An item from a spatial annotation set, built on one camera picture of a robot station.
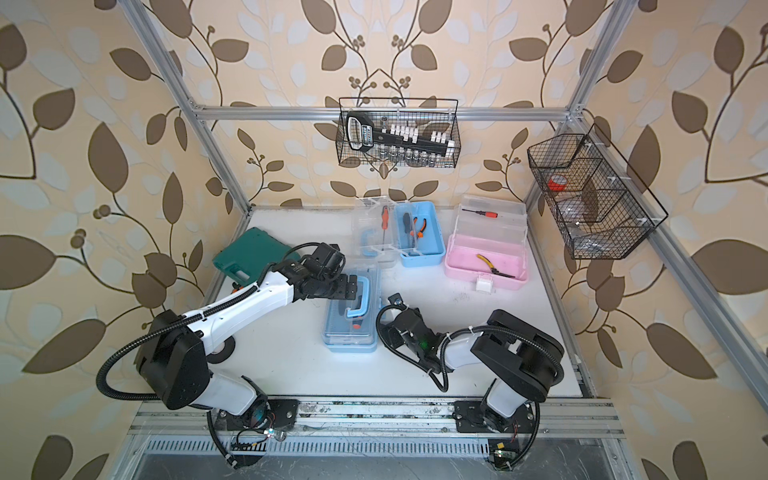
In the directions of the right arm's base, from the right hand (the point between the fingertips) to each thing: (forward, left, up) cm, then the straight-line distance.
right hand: (392, 318), depth 91 cm
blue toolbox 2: (+20, -11, +6) cm, 24 cm away
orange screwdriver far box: (+32, +2, +8) cm, 33 cm away
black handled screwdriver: (+39, -6, +1) cm, 40 cm away
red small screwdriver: (+32, -33, +12) cm, 48 cm away
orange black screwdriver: (-5, +9, +9) cm, 14 cm away
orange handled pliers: (+34, -11, 0) cm, 36 cm away
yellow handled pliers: (+18, -35, 0) cm, 39 cm away
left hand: (+5, +14, +12) cm, 19 cm away
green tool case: (+26, +53, 0) cm, 59 cm away
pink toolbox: (+21, -33, +7) cm, 40 cm away
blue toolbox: (-8, +14, +8) cm, 18 cm away
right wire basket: (+13, -54, +33) cm, 64 cm away
